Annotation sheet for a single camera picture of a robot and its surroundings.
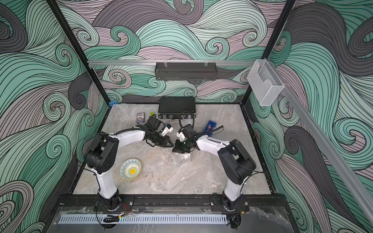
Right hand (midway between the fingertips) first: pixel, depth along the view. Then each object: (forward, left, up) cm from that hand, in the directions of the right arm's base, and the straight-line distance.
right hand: (171, 151), depth 86 cm
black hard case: (+41, -2, -4) cm, 41 cm away
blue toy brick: (+48, +54, -5) cm, 72 cm away
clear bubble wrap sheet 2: (-12, -23, -6) cm, 27 cm away
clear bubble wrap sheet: (0, +3, +1) cm, 3 cm away
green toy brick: (+36, +18, -6) cm, 41 cm away
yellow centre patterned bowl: (-9, +24, -4) cm, 26 cm away
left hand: (+5, -1, +1) cm, 5 cm away
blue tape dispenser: (+18, -26, 0) cm, 32 cm away
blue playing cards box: (+31, +26, -4) cm, 40 cm away
